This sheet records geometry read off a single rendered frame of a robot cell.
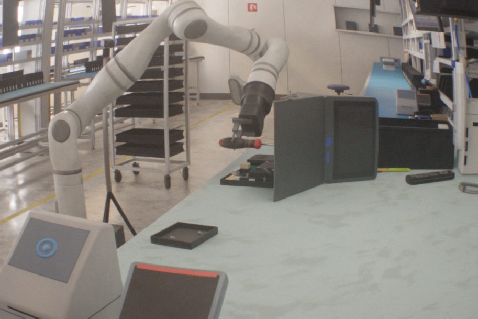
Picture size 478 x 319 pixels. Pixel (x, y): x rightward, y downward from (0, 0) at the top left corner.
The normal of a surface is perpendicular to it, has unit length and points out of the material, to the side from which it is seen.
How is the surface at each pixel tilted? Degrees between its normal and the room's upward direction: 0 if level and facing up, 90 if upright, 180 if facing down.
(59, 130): 93
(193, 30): 125
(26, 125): 90
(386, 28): 90
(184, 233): 0
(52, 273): 30
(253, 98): 48
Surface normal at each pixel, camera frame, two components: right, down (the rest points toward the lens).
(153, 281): -0.14, -0.75
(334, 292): -0.02, -0.99
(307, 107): 0.75, 0.10
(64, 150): 0.04, 0.21
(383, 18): -0.26, 0.16
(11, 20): 0.95, -0.10
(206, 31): 0.52, 0.66
